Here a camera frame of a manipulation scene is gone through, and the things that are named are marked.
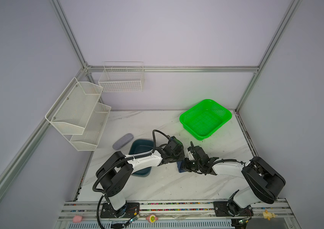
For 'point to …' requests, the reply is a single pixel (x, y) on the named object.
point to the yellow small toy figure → (267, 214)
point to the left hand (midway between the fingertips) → (183, 156)
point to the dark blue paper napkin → (179, 164)
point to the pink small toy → (77, 219)
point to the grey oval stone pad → (123, 141)
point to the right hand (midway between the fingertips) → (178, 166)
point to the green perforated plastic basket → (203, 119)
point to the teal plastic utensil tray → (140, 146)
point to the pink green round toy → (152, 218)
